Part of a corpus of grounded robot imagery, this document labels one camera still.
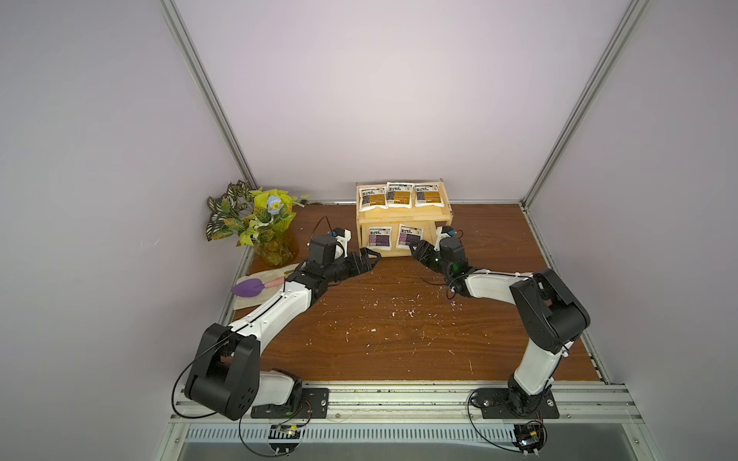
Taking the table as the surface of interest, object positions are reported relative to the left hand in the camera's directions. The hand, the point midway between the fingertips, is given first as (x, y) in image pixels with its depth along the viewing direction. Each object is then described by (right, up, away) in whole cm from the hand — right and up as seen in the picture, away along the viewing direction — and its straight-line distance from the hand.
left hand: (374, 259), depth 82 cm
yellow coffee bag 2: (-1, +19, +9) cm, 21 cm away
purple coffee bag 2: (+13, +6, +24) cm, 28 cm away
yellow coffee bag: (+8, +20, +9) cm, 24 cm away
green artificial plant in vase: (-37, +13, +6) cm, 39 cm away
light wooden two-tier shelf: (+16, +13, +8) cm, 22 cm away
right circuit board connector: (+39, -43, -13) cm, 59 cm away
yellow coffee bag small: (+18, +20, +10) cm, 28 cm away
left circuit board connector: (-23, -45, -11) cm, 52 cm away
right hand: (+13, +4, +11) cm, 18 cm away
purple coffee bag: (+2, +5, +23) cm, 24 cm away
